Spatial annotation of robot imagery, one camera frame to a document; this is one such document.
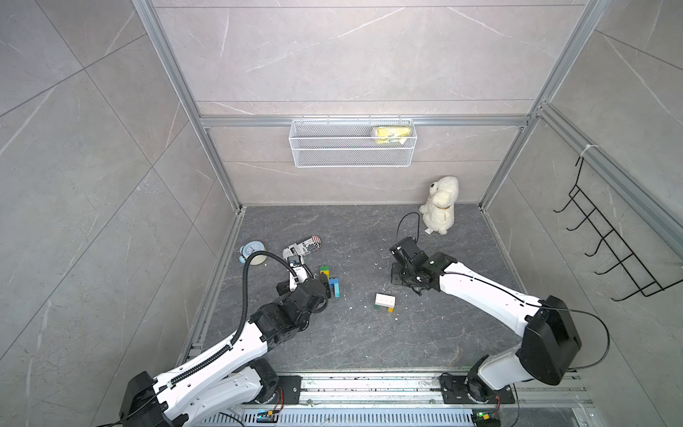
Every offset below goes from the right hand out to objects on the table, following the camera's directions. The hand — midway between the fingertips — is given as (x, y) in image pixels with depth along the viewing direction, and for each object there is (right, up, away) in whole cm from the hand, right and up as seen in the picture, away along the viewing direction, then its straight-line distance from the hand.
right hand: (398, 275), depth 85 cm
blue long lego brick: (-22, -3, +8) cm, 23 cm away
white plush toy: (+20, +22, +21) cm, 36 cm away
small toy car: (-34, +8, +16) cm, 38 cm away
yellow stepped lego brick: (-2, -12, +3) cm, 13 cm away
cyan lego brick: (-20, -7, +5) cm, 22 cm away
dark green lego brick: (-25, +1, +11) cm, 27 cm away
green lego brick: (-6, -12, +5) cm, 14 cm away
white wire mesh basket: (-14, +48, +16) cm, 53 cm away
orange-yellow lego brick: (-25, -1, +10) cm, 27 cm away
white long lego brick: (-4, -10, +5) cm, 11 cm away
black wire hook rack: (+52, +3, -25) cm, 58 cm away
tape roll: (-54, +8, +16) cm, 57 cm away
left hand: (-27, +2, -8) cm, 28 cm away
